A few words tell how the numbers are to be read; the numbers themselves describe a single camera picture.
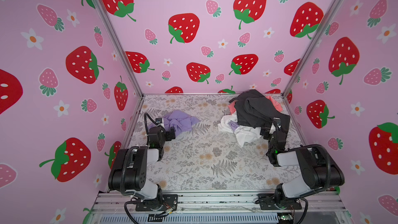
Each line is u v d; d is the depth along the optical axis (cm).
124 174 41
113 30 84
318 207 73
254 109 93
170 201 75
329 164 41
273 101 108
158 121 82
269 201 73
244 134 93
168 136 86
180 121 101
